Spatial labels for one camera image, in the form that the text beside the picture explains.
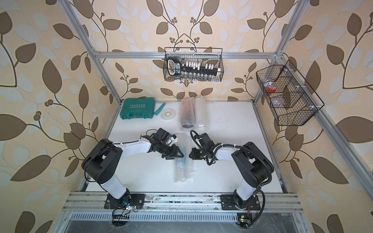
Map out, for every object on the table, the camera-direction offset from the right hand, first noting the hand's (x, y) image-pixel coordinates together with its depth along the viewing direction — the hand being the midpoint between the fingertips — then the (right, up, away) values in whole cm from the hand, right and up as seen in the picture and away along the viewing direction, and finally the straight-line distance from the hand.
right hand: (190, 155), depth 91 cm
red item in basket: (+46, +41, -10) cm, 62 cm away
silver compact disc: (-18, +27, +21) cm, 38 cm away
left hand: (-6, +2, -5) cm, 8 cm away
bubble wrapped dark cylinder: (-2, +31, +14) cm, 34 cm away
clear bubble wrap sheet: (-3, -5, -12) cm, 14 cm away
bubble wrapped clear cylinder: (+7, +29, +14) cm, 33 cm away
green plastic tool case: (-37, +32, +21) cm, 53 cm away
